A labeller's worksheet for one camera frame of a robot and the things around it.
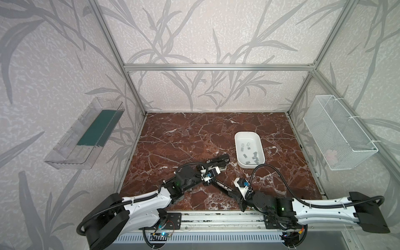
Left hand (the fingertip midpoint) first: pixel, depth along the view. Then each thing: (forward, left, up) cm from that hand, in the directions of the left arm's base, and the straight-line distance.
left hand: (218, 161), depth 76 cm
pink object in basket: (+1, -54, +5) cm, 54 cm away
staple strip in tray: (+20, -22, -17) cm, 34 cm away
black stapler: (+7, -2, -15) cm, 17 cm away
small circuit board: (-29, +23, -15) cm, 40 cm away
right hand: (-11, -6, -7) cm, 14 cm away
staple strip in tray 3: (+7, -19, -17) cm, 27 cm away
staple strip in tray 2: (+11, -18, -16) cm, 27 cm away
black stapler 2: (-10, -2, -9) cm, 14 cm away
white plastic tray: (+13, -22, -17) cm, 31 cm away
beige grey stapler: (+3, -4, -16) cm, 17 cm away
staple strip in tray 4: (+16, -17, -16) cm, 28 cm away
